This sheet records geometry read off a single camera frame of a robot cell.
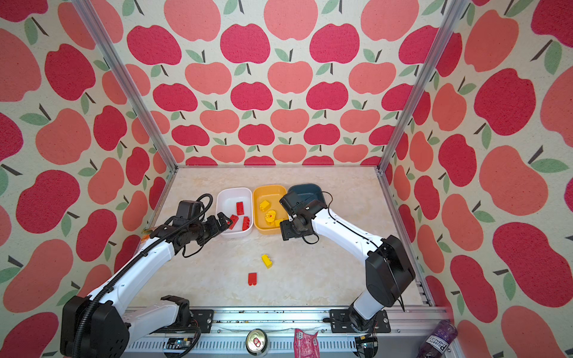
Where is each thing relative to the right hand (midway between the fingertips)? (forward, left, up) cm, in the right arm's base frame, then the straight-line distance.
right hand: (295, 230), depth 85 cm
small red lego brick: (-17, +15, -10) cm, 24 cm away
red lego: (+6, +27, -7) cm, 29 cm away
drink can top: (-36, +8, 0) cm, 37 cm away
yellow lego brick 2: (-10, +10, -9) cm, 17 cm away
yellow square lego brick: (+8, +8, -8) cm, 14 cm away
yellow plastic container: (+14, +14, -9) cm, 22 cm away
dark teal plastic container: (+27, -5, -9) cm, 29 cm away
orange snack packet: (-4, +63, -8) cm, 64 cm away
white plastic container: (+17, +29, -8) cm, 35 cm away
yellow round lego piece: (+11, +12, -8) cm, 18 cm away
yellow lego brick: (+16, +16, -8) cm, 24 cm away
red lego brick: (+6, +22, -8) cm, 24 cm away
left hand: (-2, +25, +2) cm, 25 cm away
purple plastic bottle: (-29, -47, -7) cm, 56 cm away
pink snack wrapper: (-35, -7, -10) cm, 37 cm away
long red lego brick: (+13, +27, -9) cm, 31 cm away
